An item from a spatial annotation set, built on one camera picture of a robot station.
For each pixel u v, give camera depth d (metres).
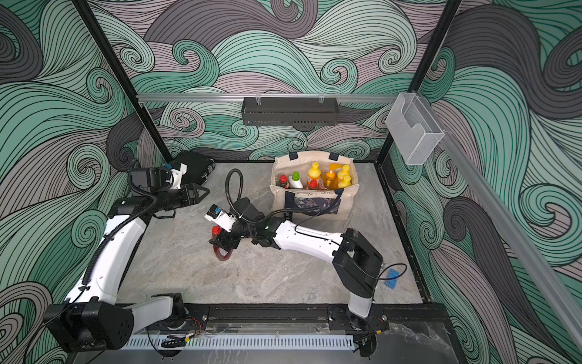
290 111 0.96
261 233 0.60
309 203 0.90
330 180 0.90
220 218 0.64
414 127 0.77
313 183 0.88
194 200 0.67
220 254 0.80
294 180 0.92
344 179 0.85
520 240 0.49
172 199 0.63
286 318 0.74
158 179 0.60
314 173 0.90
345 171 0.87
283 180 0.89
